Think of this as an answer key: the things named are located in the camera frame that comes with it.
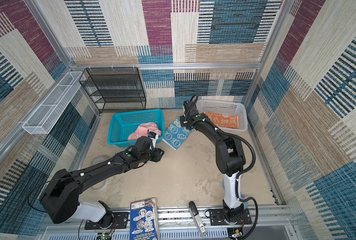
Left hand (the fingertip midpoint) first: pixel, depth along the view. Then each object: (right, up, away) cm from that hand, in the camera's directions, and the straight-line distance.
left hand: (161, 149), depth 85 cm
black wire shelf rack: (-36, +39, +23) cm, 58 cm away
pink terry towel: (-14, +10, +14) cm, 22 cm away
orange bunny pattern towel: (+42, +17, +26) cm, 52 cm away
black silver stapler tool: (+18, -29, -15) cm, 38 cm away
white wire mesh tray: (-54, +19, -12) cm, 58 cm away
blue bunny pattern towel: (+7, +8, +17) cm, 20 cm away
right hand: (+14, +17, +11) cm, 24 cm away
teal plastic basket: (-33, +14, +26) cm, 44 cm away
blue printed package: (-7, -31, -14) cm, 35 cm away
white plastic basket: (+45, +27, +29) cm, 60 cm away
